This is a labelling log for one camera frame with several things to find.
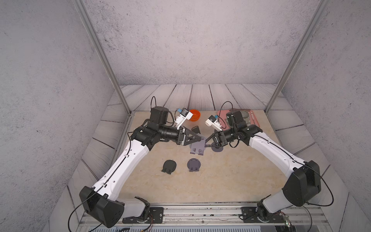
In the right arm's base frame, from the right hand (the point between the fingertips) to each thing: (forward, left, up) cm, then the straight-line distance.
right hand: (205, 147), depth 65 cm
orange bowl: (+45, +4, -26) cm, 52 cm away
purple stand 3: (-1, +3, +1) cm, 4 cm away
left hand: (+1, +3, +5) cm, 6 cm away
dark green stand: (+5, +21, -30) cm, 37 cm away
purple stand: (+17, -10, -30) cm, 36 cm away
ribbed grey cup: (+38, -32, -21) cm, 54 cm away
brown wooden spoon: (+55, -28, -31) cm, 69 cm away
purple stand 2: (+6, +5, -30) cm, 31 cm away
